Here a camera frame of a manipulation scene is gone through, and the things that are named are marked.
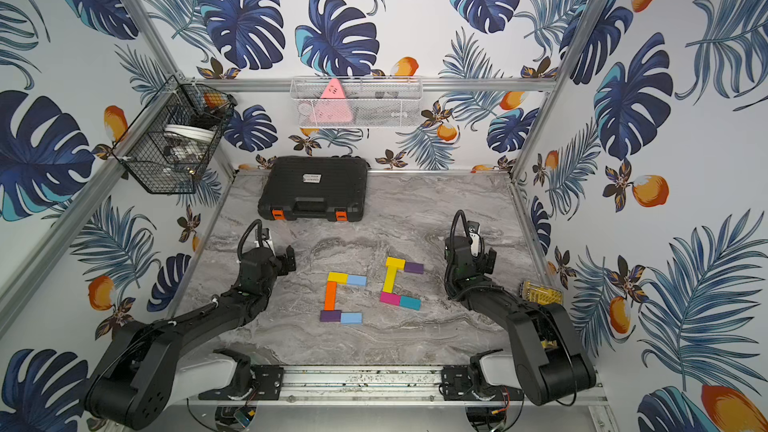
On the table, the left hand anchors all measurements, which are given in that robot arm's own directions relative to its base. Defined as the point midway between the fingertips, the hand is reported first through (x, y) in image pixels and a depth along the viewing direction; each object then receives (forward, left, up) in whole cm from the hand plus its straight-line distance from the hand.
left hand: (273, 244), depth 88 cm
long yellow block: (-4, -35, -10) cm, 37 cm away
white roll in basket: (+17, +20, +26) cm, 38 cm away
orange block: (-10, -17, -11) cm, 23 cm away
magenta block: (-10, -35, -9) cm, 38 cm away
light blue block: (-17, -25, -9) cm, 31 cm away
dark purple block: (-16, -19, -11) cm, 27 cm away
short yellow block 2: (-4, -19, -10) cm, 22 cm away
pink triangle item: (+35, -14, +25) cm, 45 cm away
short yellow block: (+2, -37, -9) cm, 38 cm away
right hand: (+5, -60, 0) cm, 61 cm away
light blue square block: (-5, -25, -10) cm, 27 cm away
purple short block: (+1, -43, -10) cm, 44 cm away
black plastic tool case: (+27, -8, -4) cm, 28 cm away
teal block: (-10, -42, -10) cm, 44 cm away
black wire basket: (+17, +30, +20) cm, 40 cm away
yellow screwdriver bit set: (-7, -79, -6) cm, 79 cm away
